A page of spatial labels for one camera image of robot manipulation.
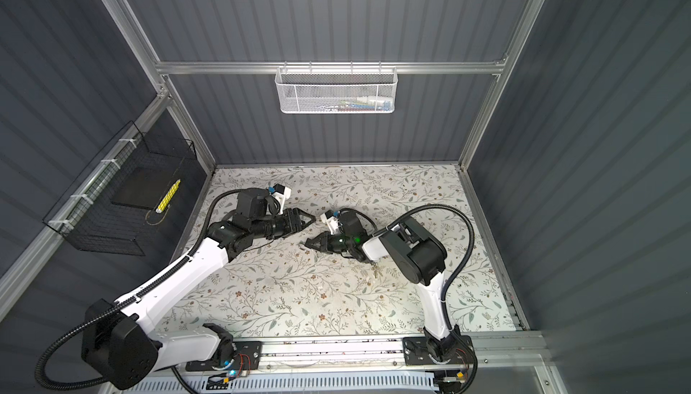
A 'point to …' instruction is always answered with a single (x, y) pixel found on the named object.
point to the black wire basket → (85, 213)
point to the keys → (373, 267)
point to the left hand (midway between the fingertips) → (312, 220)
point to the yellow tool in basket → (164, 202)
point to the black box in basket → (147, 185)
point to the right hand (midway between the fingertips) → (311, 248)
